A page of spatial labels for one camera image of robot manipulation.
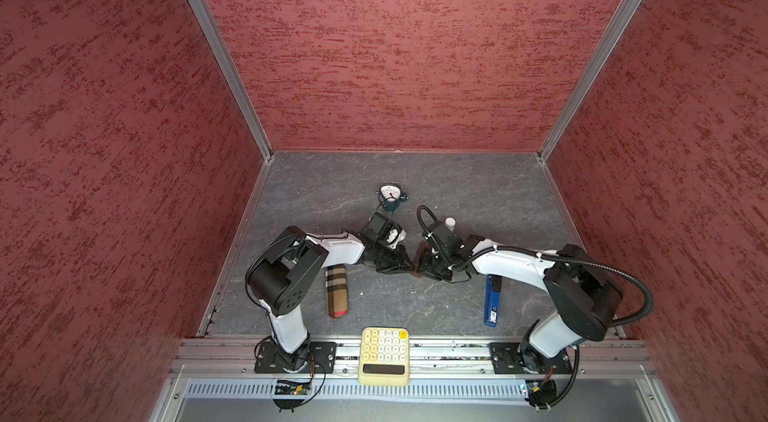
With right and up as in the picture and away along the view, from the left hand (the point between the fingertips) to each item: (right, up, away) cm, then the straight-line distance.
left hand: (412, 274), depth 87 cm
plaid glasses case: (-22, -3, -4) cm, 22 cm away
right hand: (+1, -1, -1) cm, 2 cm away
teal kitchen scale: (-6, +23, +16) cm, 28 cm away
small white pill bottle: (+12, +15, +5) cm, 20 cm away
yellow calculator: (-8, -16, -15) cm, 23 cm away
